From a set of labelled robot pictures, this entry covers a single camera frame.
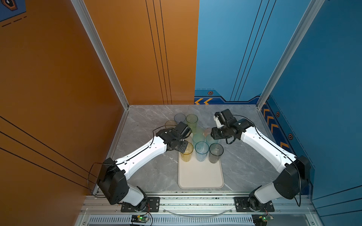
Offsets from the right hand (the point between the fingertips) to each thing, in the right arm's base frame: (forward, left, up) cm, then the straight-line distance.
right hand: (213, 134), depth 82 cm
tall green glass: (+12, +12, -3) cm, 17 cm away
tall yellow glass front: (-6, +16, -16) cm, 23 cm away
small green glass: (+11, +6, -11) cm, 17 cm away
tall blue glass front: (-4, +6, -11) cm, 13 cm away
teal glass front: (+3, +8, -9) cm, 12 cm away
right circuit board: (-40, -22, -19) cm, 49 cm away
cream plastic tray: (-18, +10, -16) cm, 26 cm away
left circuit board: (-39, +40, -18) cm, 59 cm away
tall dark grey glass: (-6, -2, -8) cm, 11 cm away
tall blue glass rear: (+15, +20, -3) cm, 25 cm away
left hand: (-5, +18, -2) cm, 19 cm away
